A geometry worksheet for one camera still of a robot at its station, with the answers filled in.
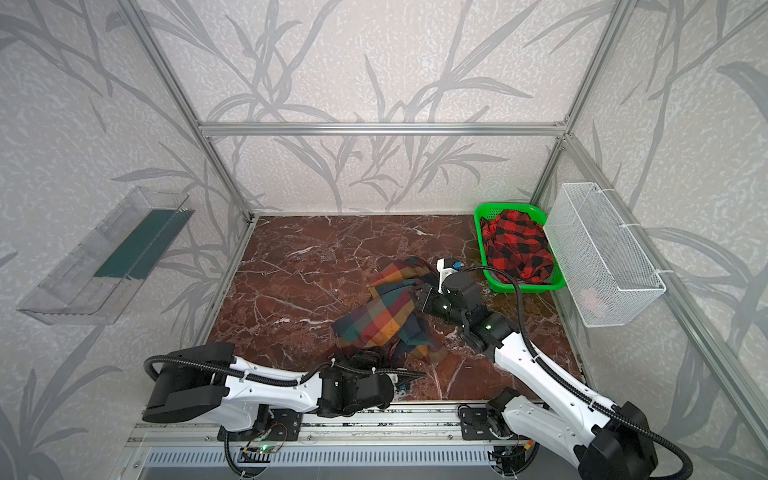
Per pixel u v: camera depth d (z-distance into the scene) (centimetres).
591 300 74
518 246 102
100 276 64
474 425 73
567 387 44
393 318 78
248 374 45
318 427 75
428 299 66
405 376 68
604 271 62
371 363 71
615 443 38
